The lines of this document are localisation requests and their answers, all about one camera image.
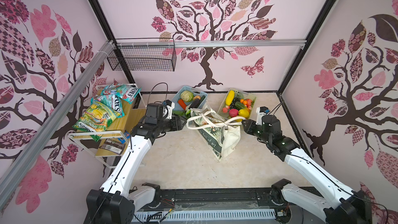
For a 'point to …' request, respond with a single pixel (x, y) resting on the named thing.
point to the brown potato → (197, 97)
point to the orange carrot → (182, 103)
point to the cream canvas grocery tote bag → (220, 134)
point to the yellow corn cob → (229, 97)
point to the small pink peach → (225, 110)
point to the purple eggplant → (194, 103)
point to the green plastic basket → (237, 103)
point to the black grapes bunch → (232, 104)
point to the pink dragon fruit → (233, 112)
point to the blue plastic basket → (175, 104)
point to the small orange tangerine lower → (245, 102)
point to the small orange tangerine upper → (241, 100)
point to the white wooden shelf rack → (98, 88)
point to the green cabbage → (187, 96)
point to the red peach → (249, 101)
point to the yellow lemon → (243, 113)
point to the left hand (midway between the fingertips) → (182, 124)
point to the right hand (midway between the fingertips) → (244, 119)
